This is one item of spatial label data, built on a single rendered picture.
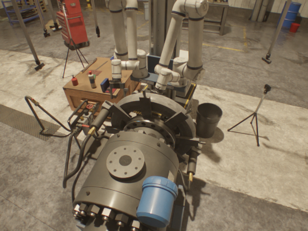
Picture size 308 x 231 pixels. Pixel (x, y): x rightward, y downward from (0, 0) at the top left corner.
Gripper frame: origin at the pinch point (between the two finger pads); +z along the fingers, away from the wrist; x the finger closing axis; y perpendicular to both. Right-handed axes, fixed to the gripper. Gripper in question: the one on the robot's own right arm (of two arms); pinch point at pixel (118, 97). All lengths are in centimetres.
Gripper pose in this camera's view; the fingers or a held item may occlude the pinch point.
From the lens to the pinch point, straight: 168.9
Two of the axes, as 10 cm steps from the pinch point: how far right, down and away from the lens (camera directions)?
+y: 2.6, -3.0, 9.2
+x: -9.7, -0.7, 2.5
